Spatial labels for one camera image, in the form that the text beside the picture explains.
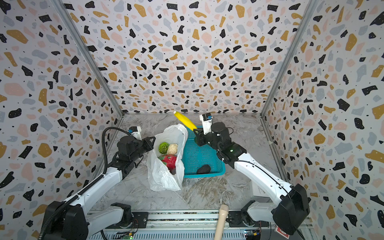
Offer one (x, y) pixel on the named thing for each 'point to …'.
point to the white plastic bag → (159, 177)
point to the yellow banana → (186, 121)
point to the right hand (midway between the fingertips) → (192, 127)
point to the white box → (257, 194)
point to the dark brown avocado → (204, 169)
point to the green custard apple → (163, 147)
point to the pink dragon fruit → (169, 160)
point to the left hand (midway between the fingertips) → (155, 135)
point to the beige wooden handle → (223, 214)
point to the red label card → (280, 231)
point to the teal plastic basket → (194, 156)
